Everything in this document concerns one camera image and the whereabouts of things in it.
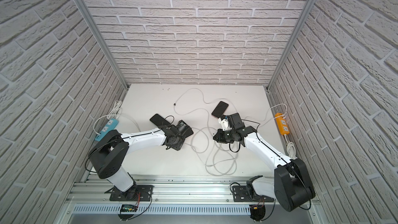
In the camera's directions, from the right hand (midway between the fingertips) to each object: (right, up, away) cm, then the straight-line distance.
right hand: (211, 139), depth 82 cm
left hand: (-16, 0, +9) cm, 18 cm away
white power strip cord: (+46, -7, +5) cm, 47 cm away
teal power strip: (-63, +6, +12) cm, 65 cm away
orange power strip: (+48, +5, +18) cm, 51 cm away
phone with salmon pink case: (+7, +15, +24) cm, 29 cm away
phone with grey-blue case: (-34, +8, +17) cm, 39 cm away
